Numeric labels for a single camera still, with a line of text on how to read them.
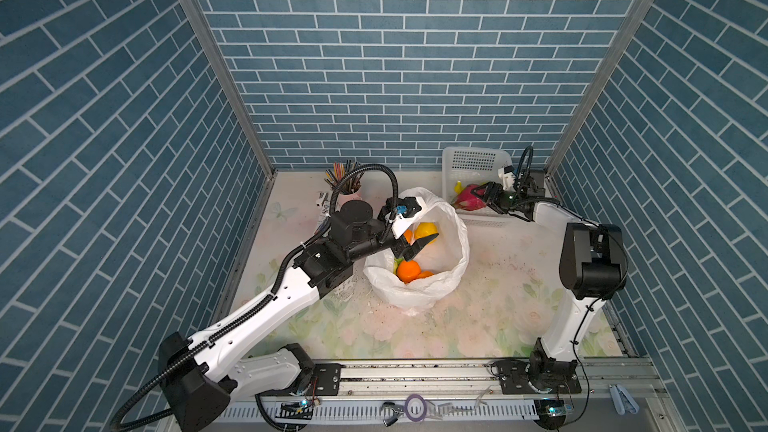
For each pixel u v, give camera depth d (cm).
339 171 101
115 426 35
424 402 71
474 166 119
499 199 89
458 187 108
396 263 88
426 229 96
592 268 53
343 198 99
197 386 36
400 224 56
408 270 87
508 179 92
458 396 72
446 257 95
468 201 96
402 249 57
